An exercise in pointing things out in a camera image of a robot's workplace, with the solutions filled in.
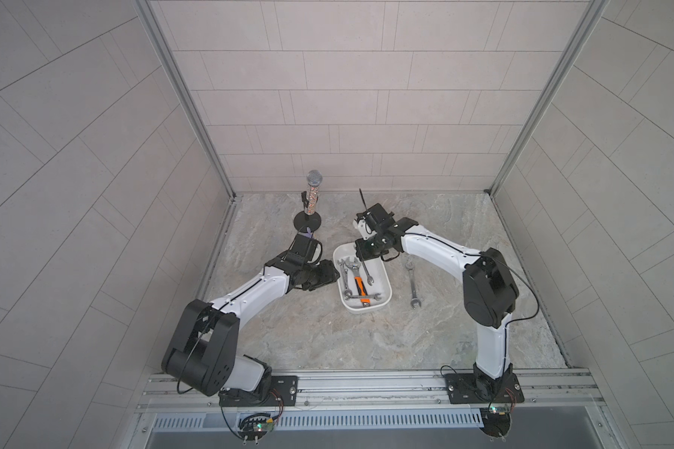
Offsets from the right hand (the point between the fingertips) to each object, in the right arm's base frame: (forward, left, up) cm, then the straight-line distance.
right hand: (357, 252), depth 90 cm
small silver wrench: (-10, -3, -1) cm, 10 cm away
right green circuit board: (-46, -31, -11) cm, 56 cm away
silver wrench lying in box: (-11, +3, -7) cm, 14 cm away
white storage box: (+1, +5, -1) cm, 5 cm away
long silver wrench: (-14, -17, -8) cm, 24 cm away
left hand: (-7, +6, -1) cm, 9 cm away
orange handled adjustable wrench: (-10, -1, -7) cm, 12 cm away
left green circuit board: (-44, +27, -5) cm, 52 cm away
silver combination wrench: (-3, +5, -7) cm, 9 cm away
